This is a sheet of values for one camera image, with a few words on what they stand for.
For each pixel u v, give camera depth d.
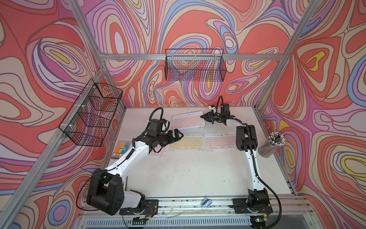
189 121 1.05
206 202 0.73
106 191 0.41
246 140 0.71
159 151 0.69
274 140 0.80
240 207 0.73
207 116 1.03
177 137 0.73
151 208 0.73
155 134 0.64
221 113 0.96
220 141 0.98
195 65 0.96
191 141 0.99
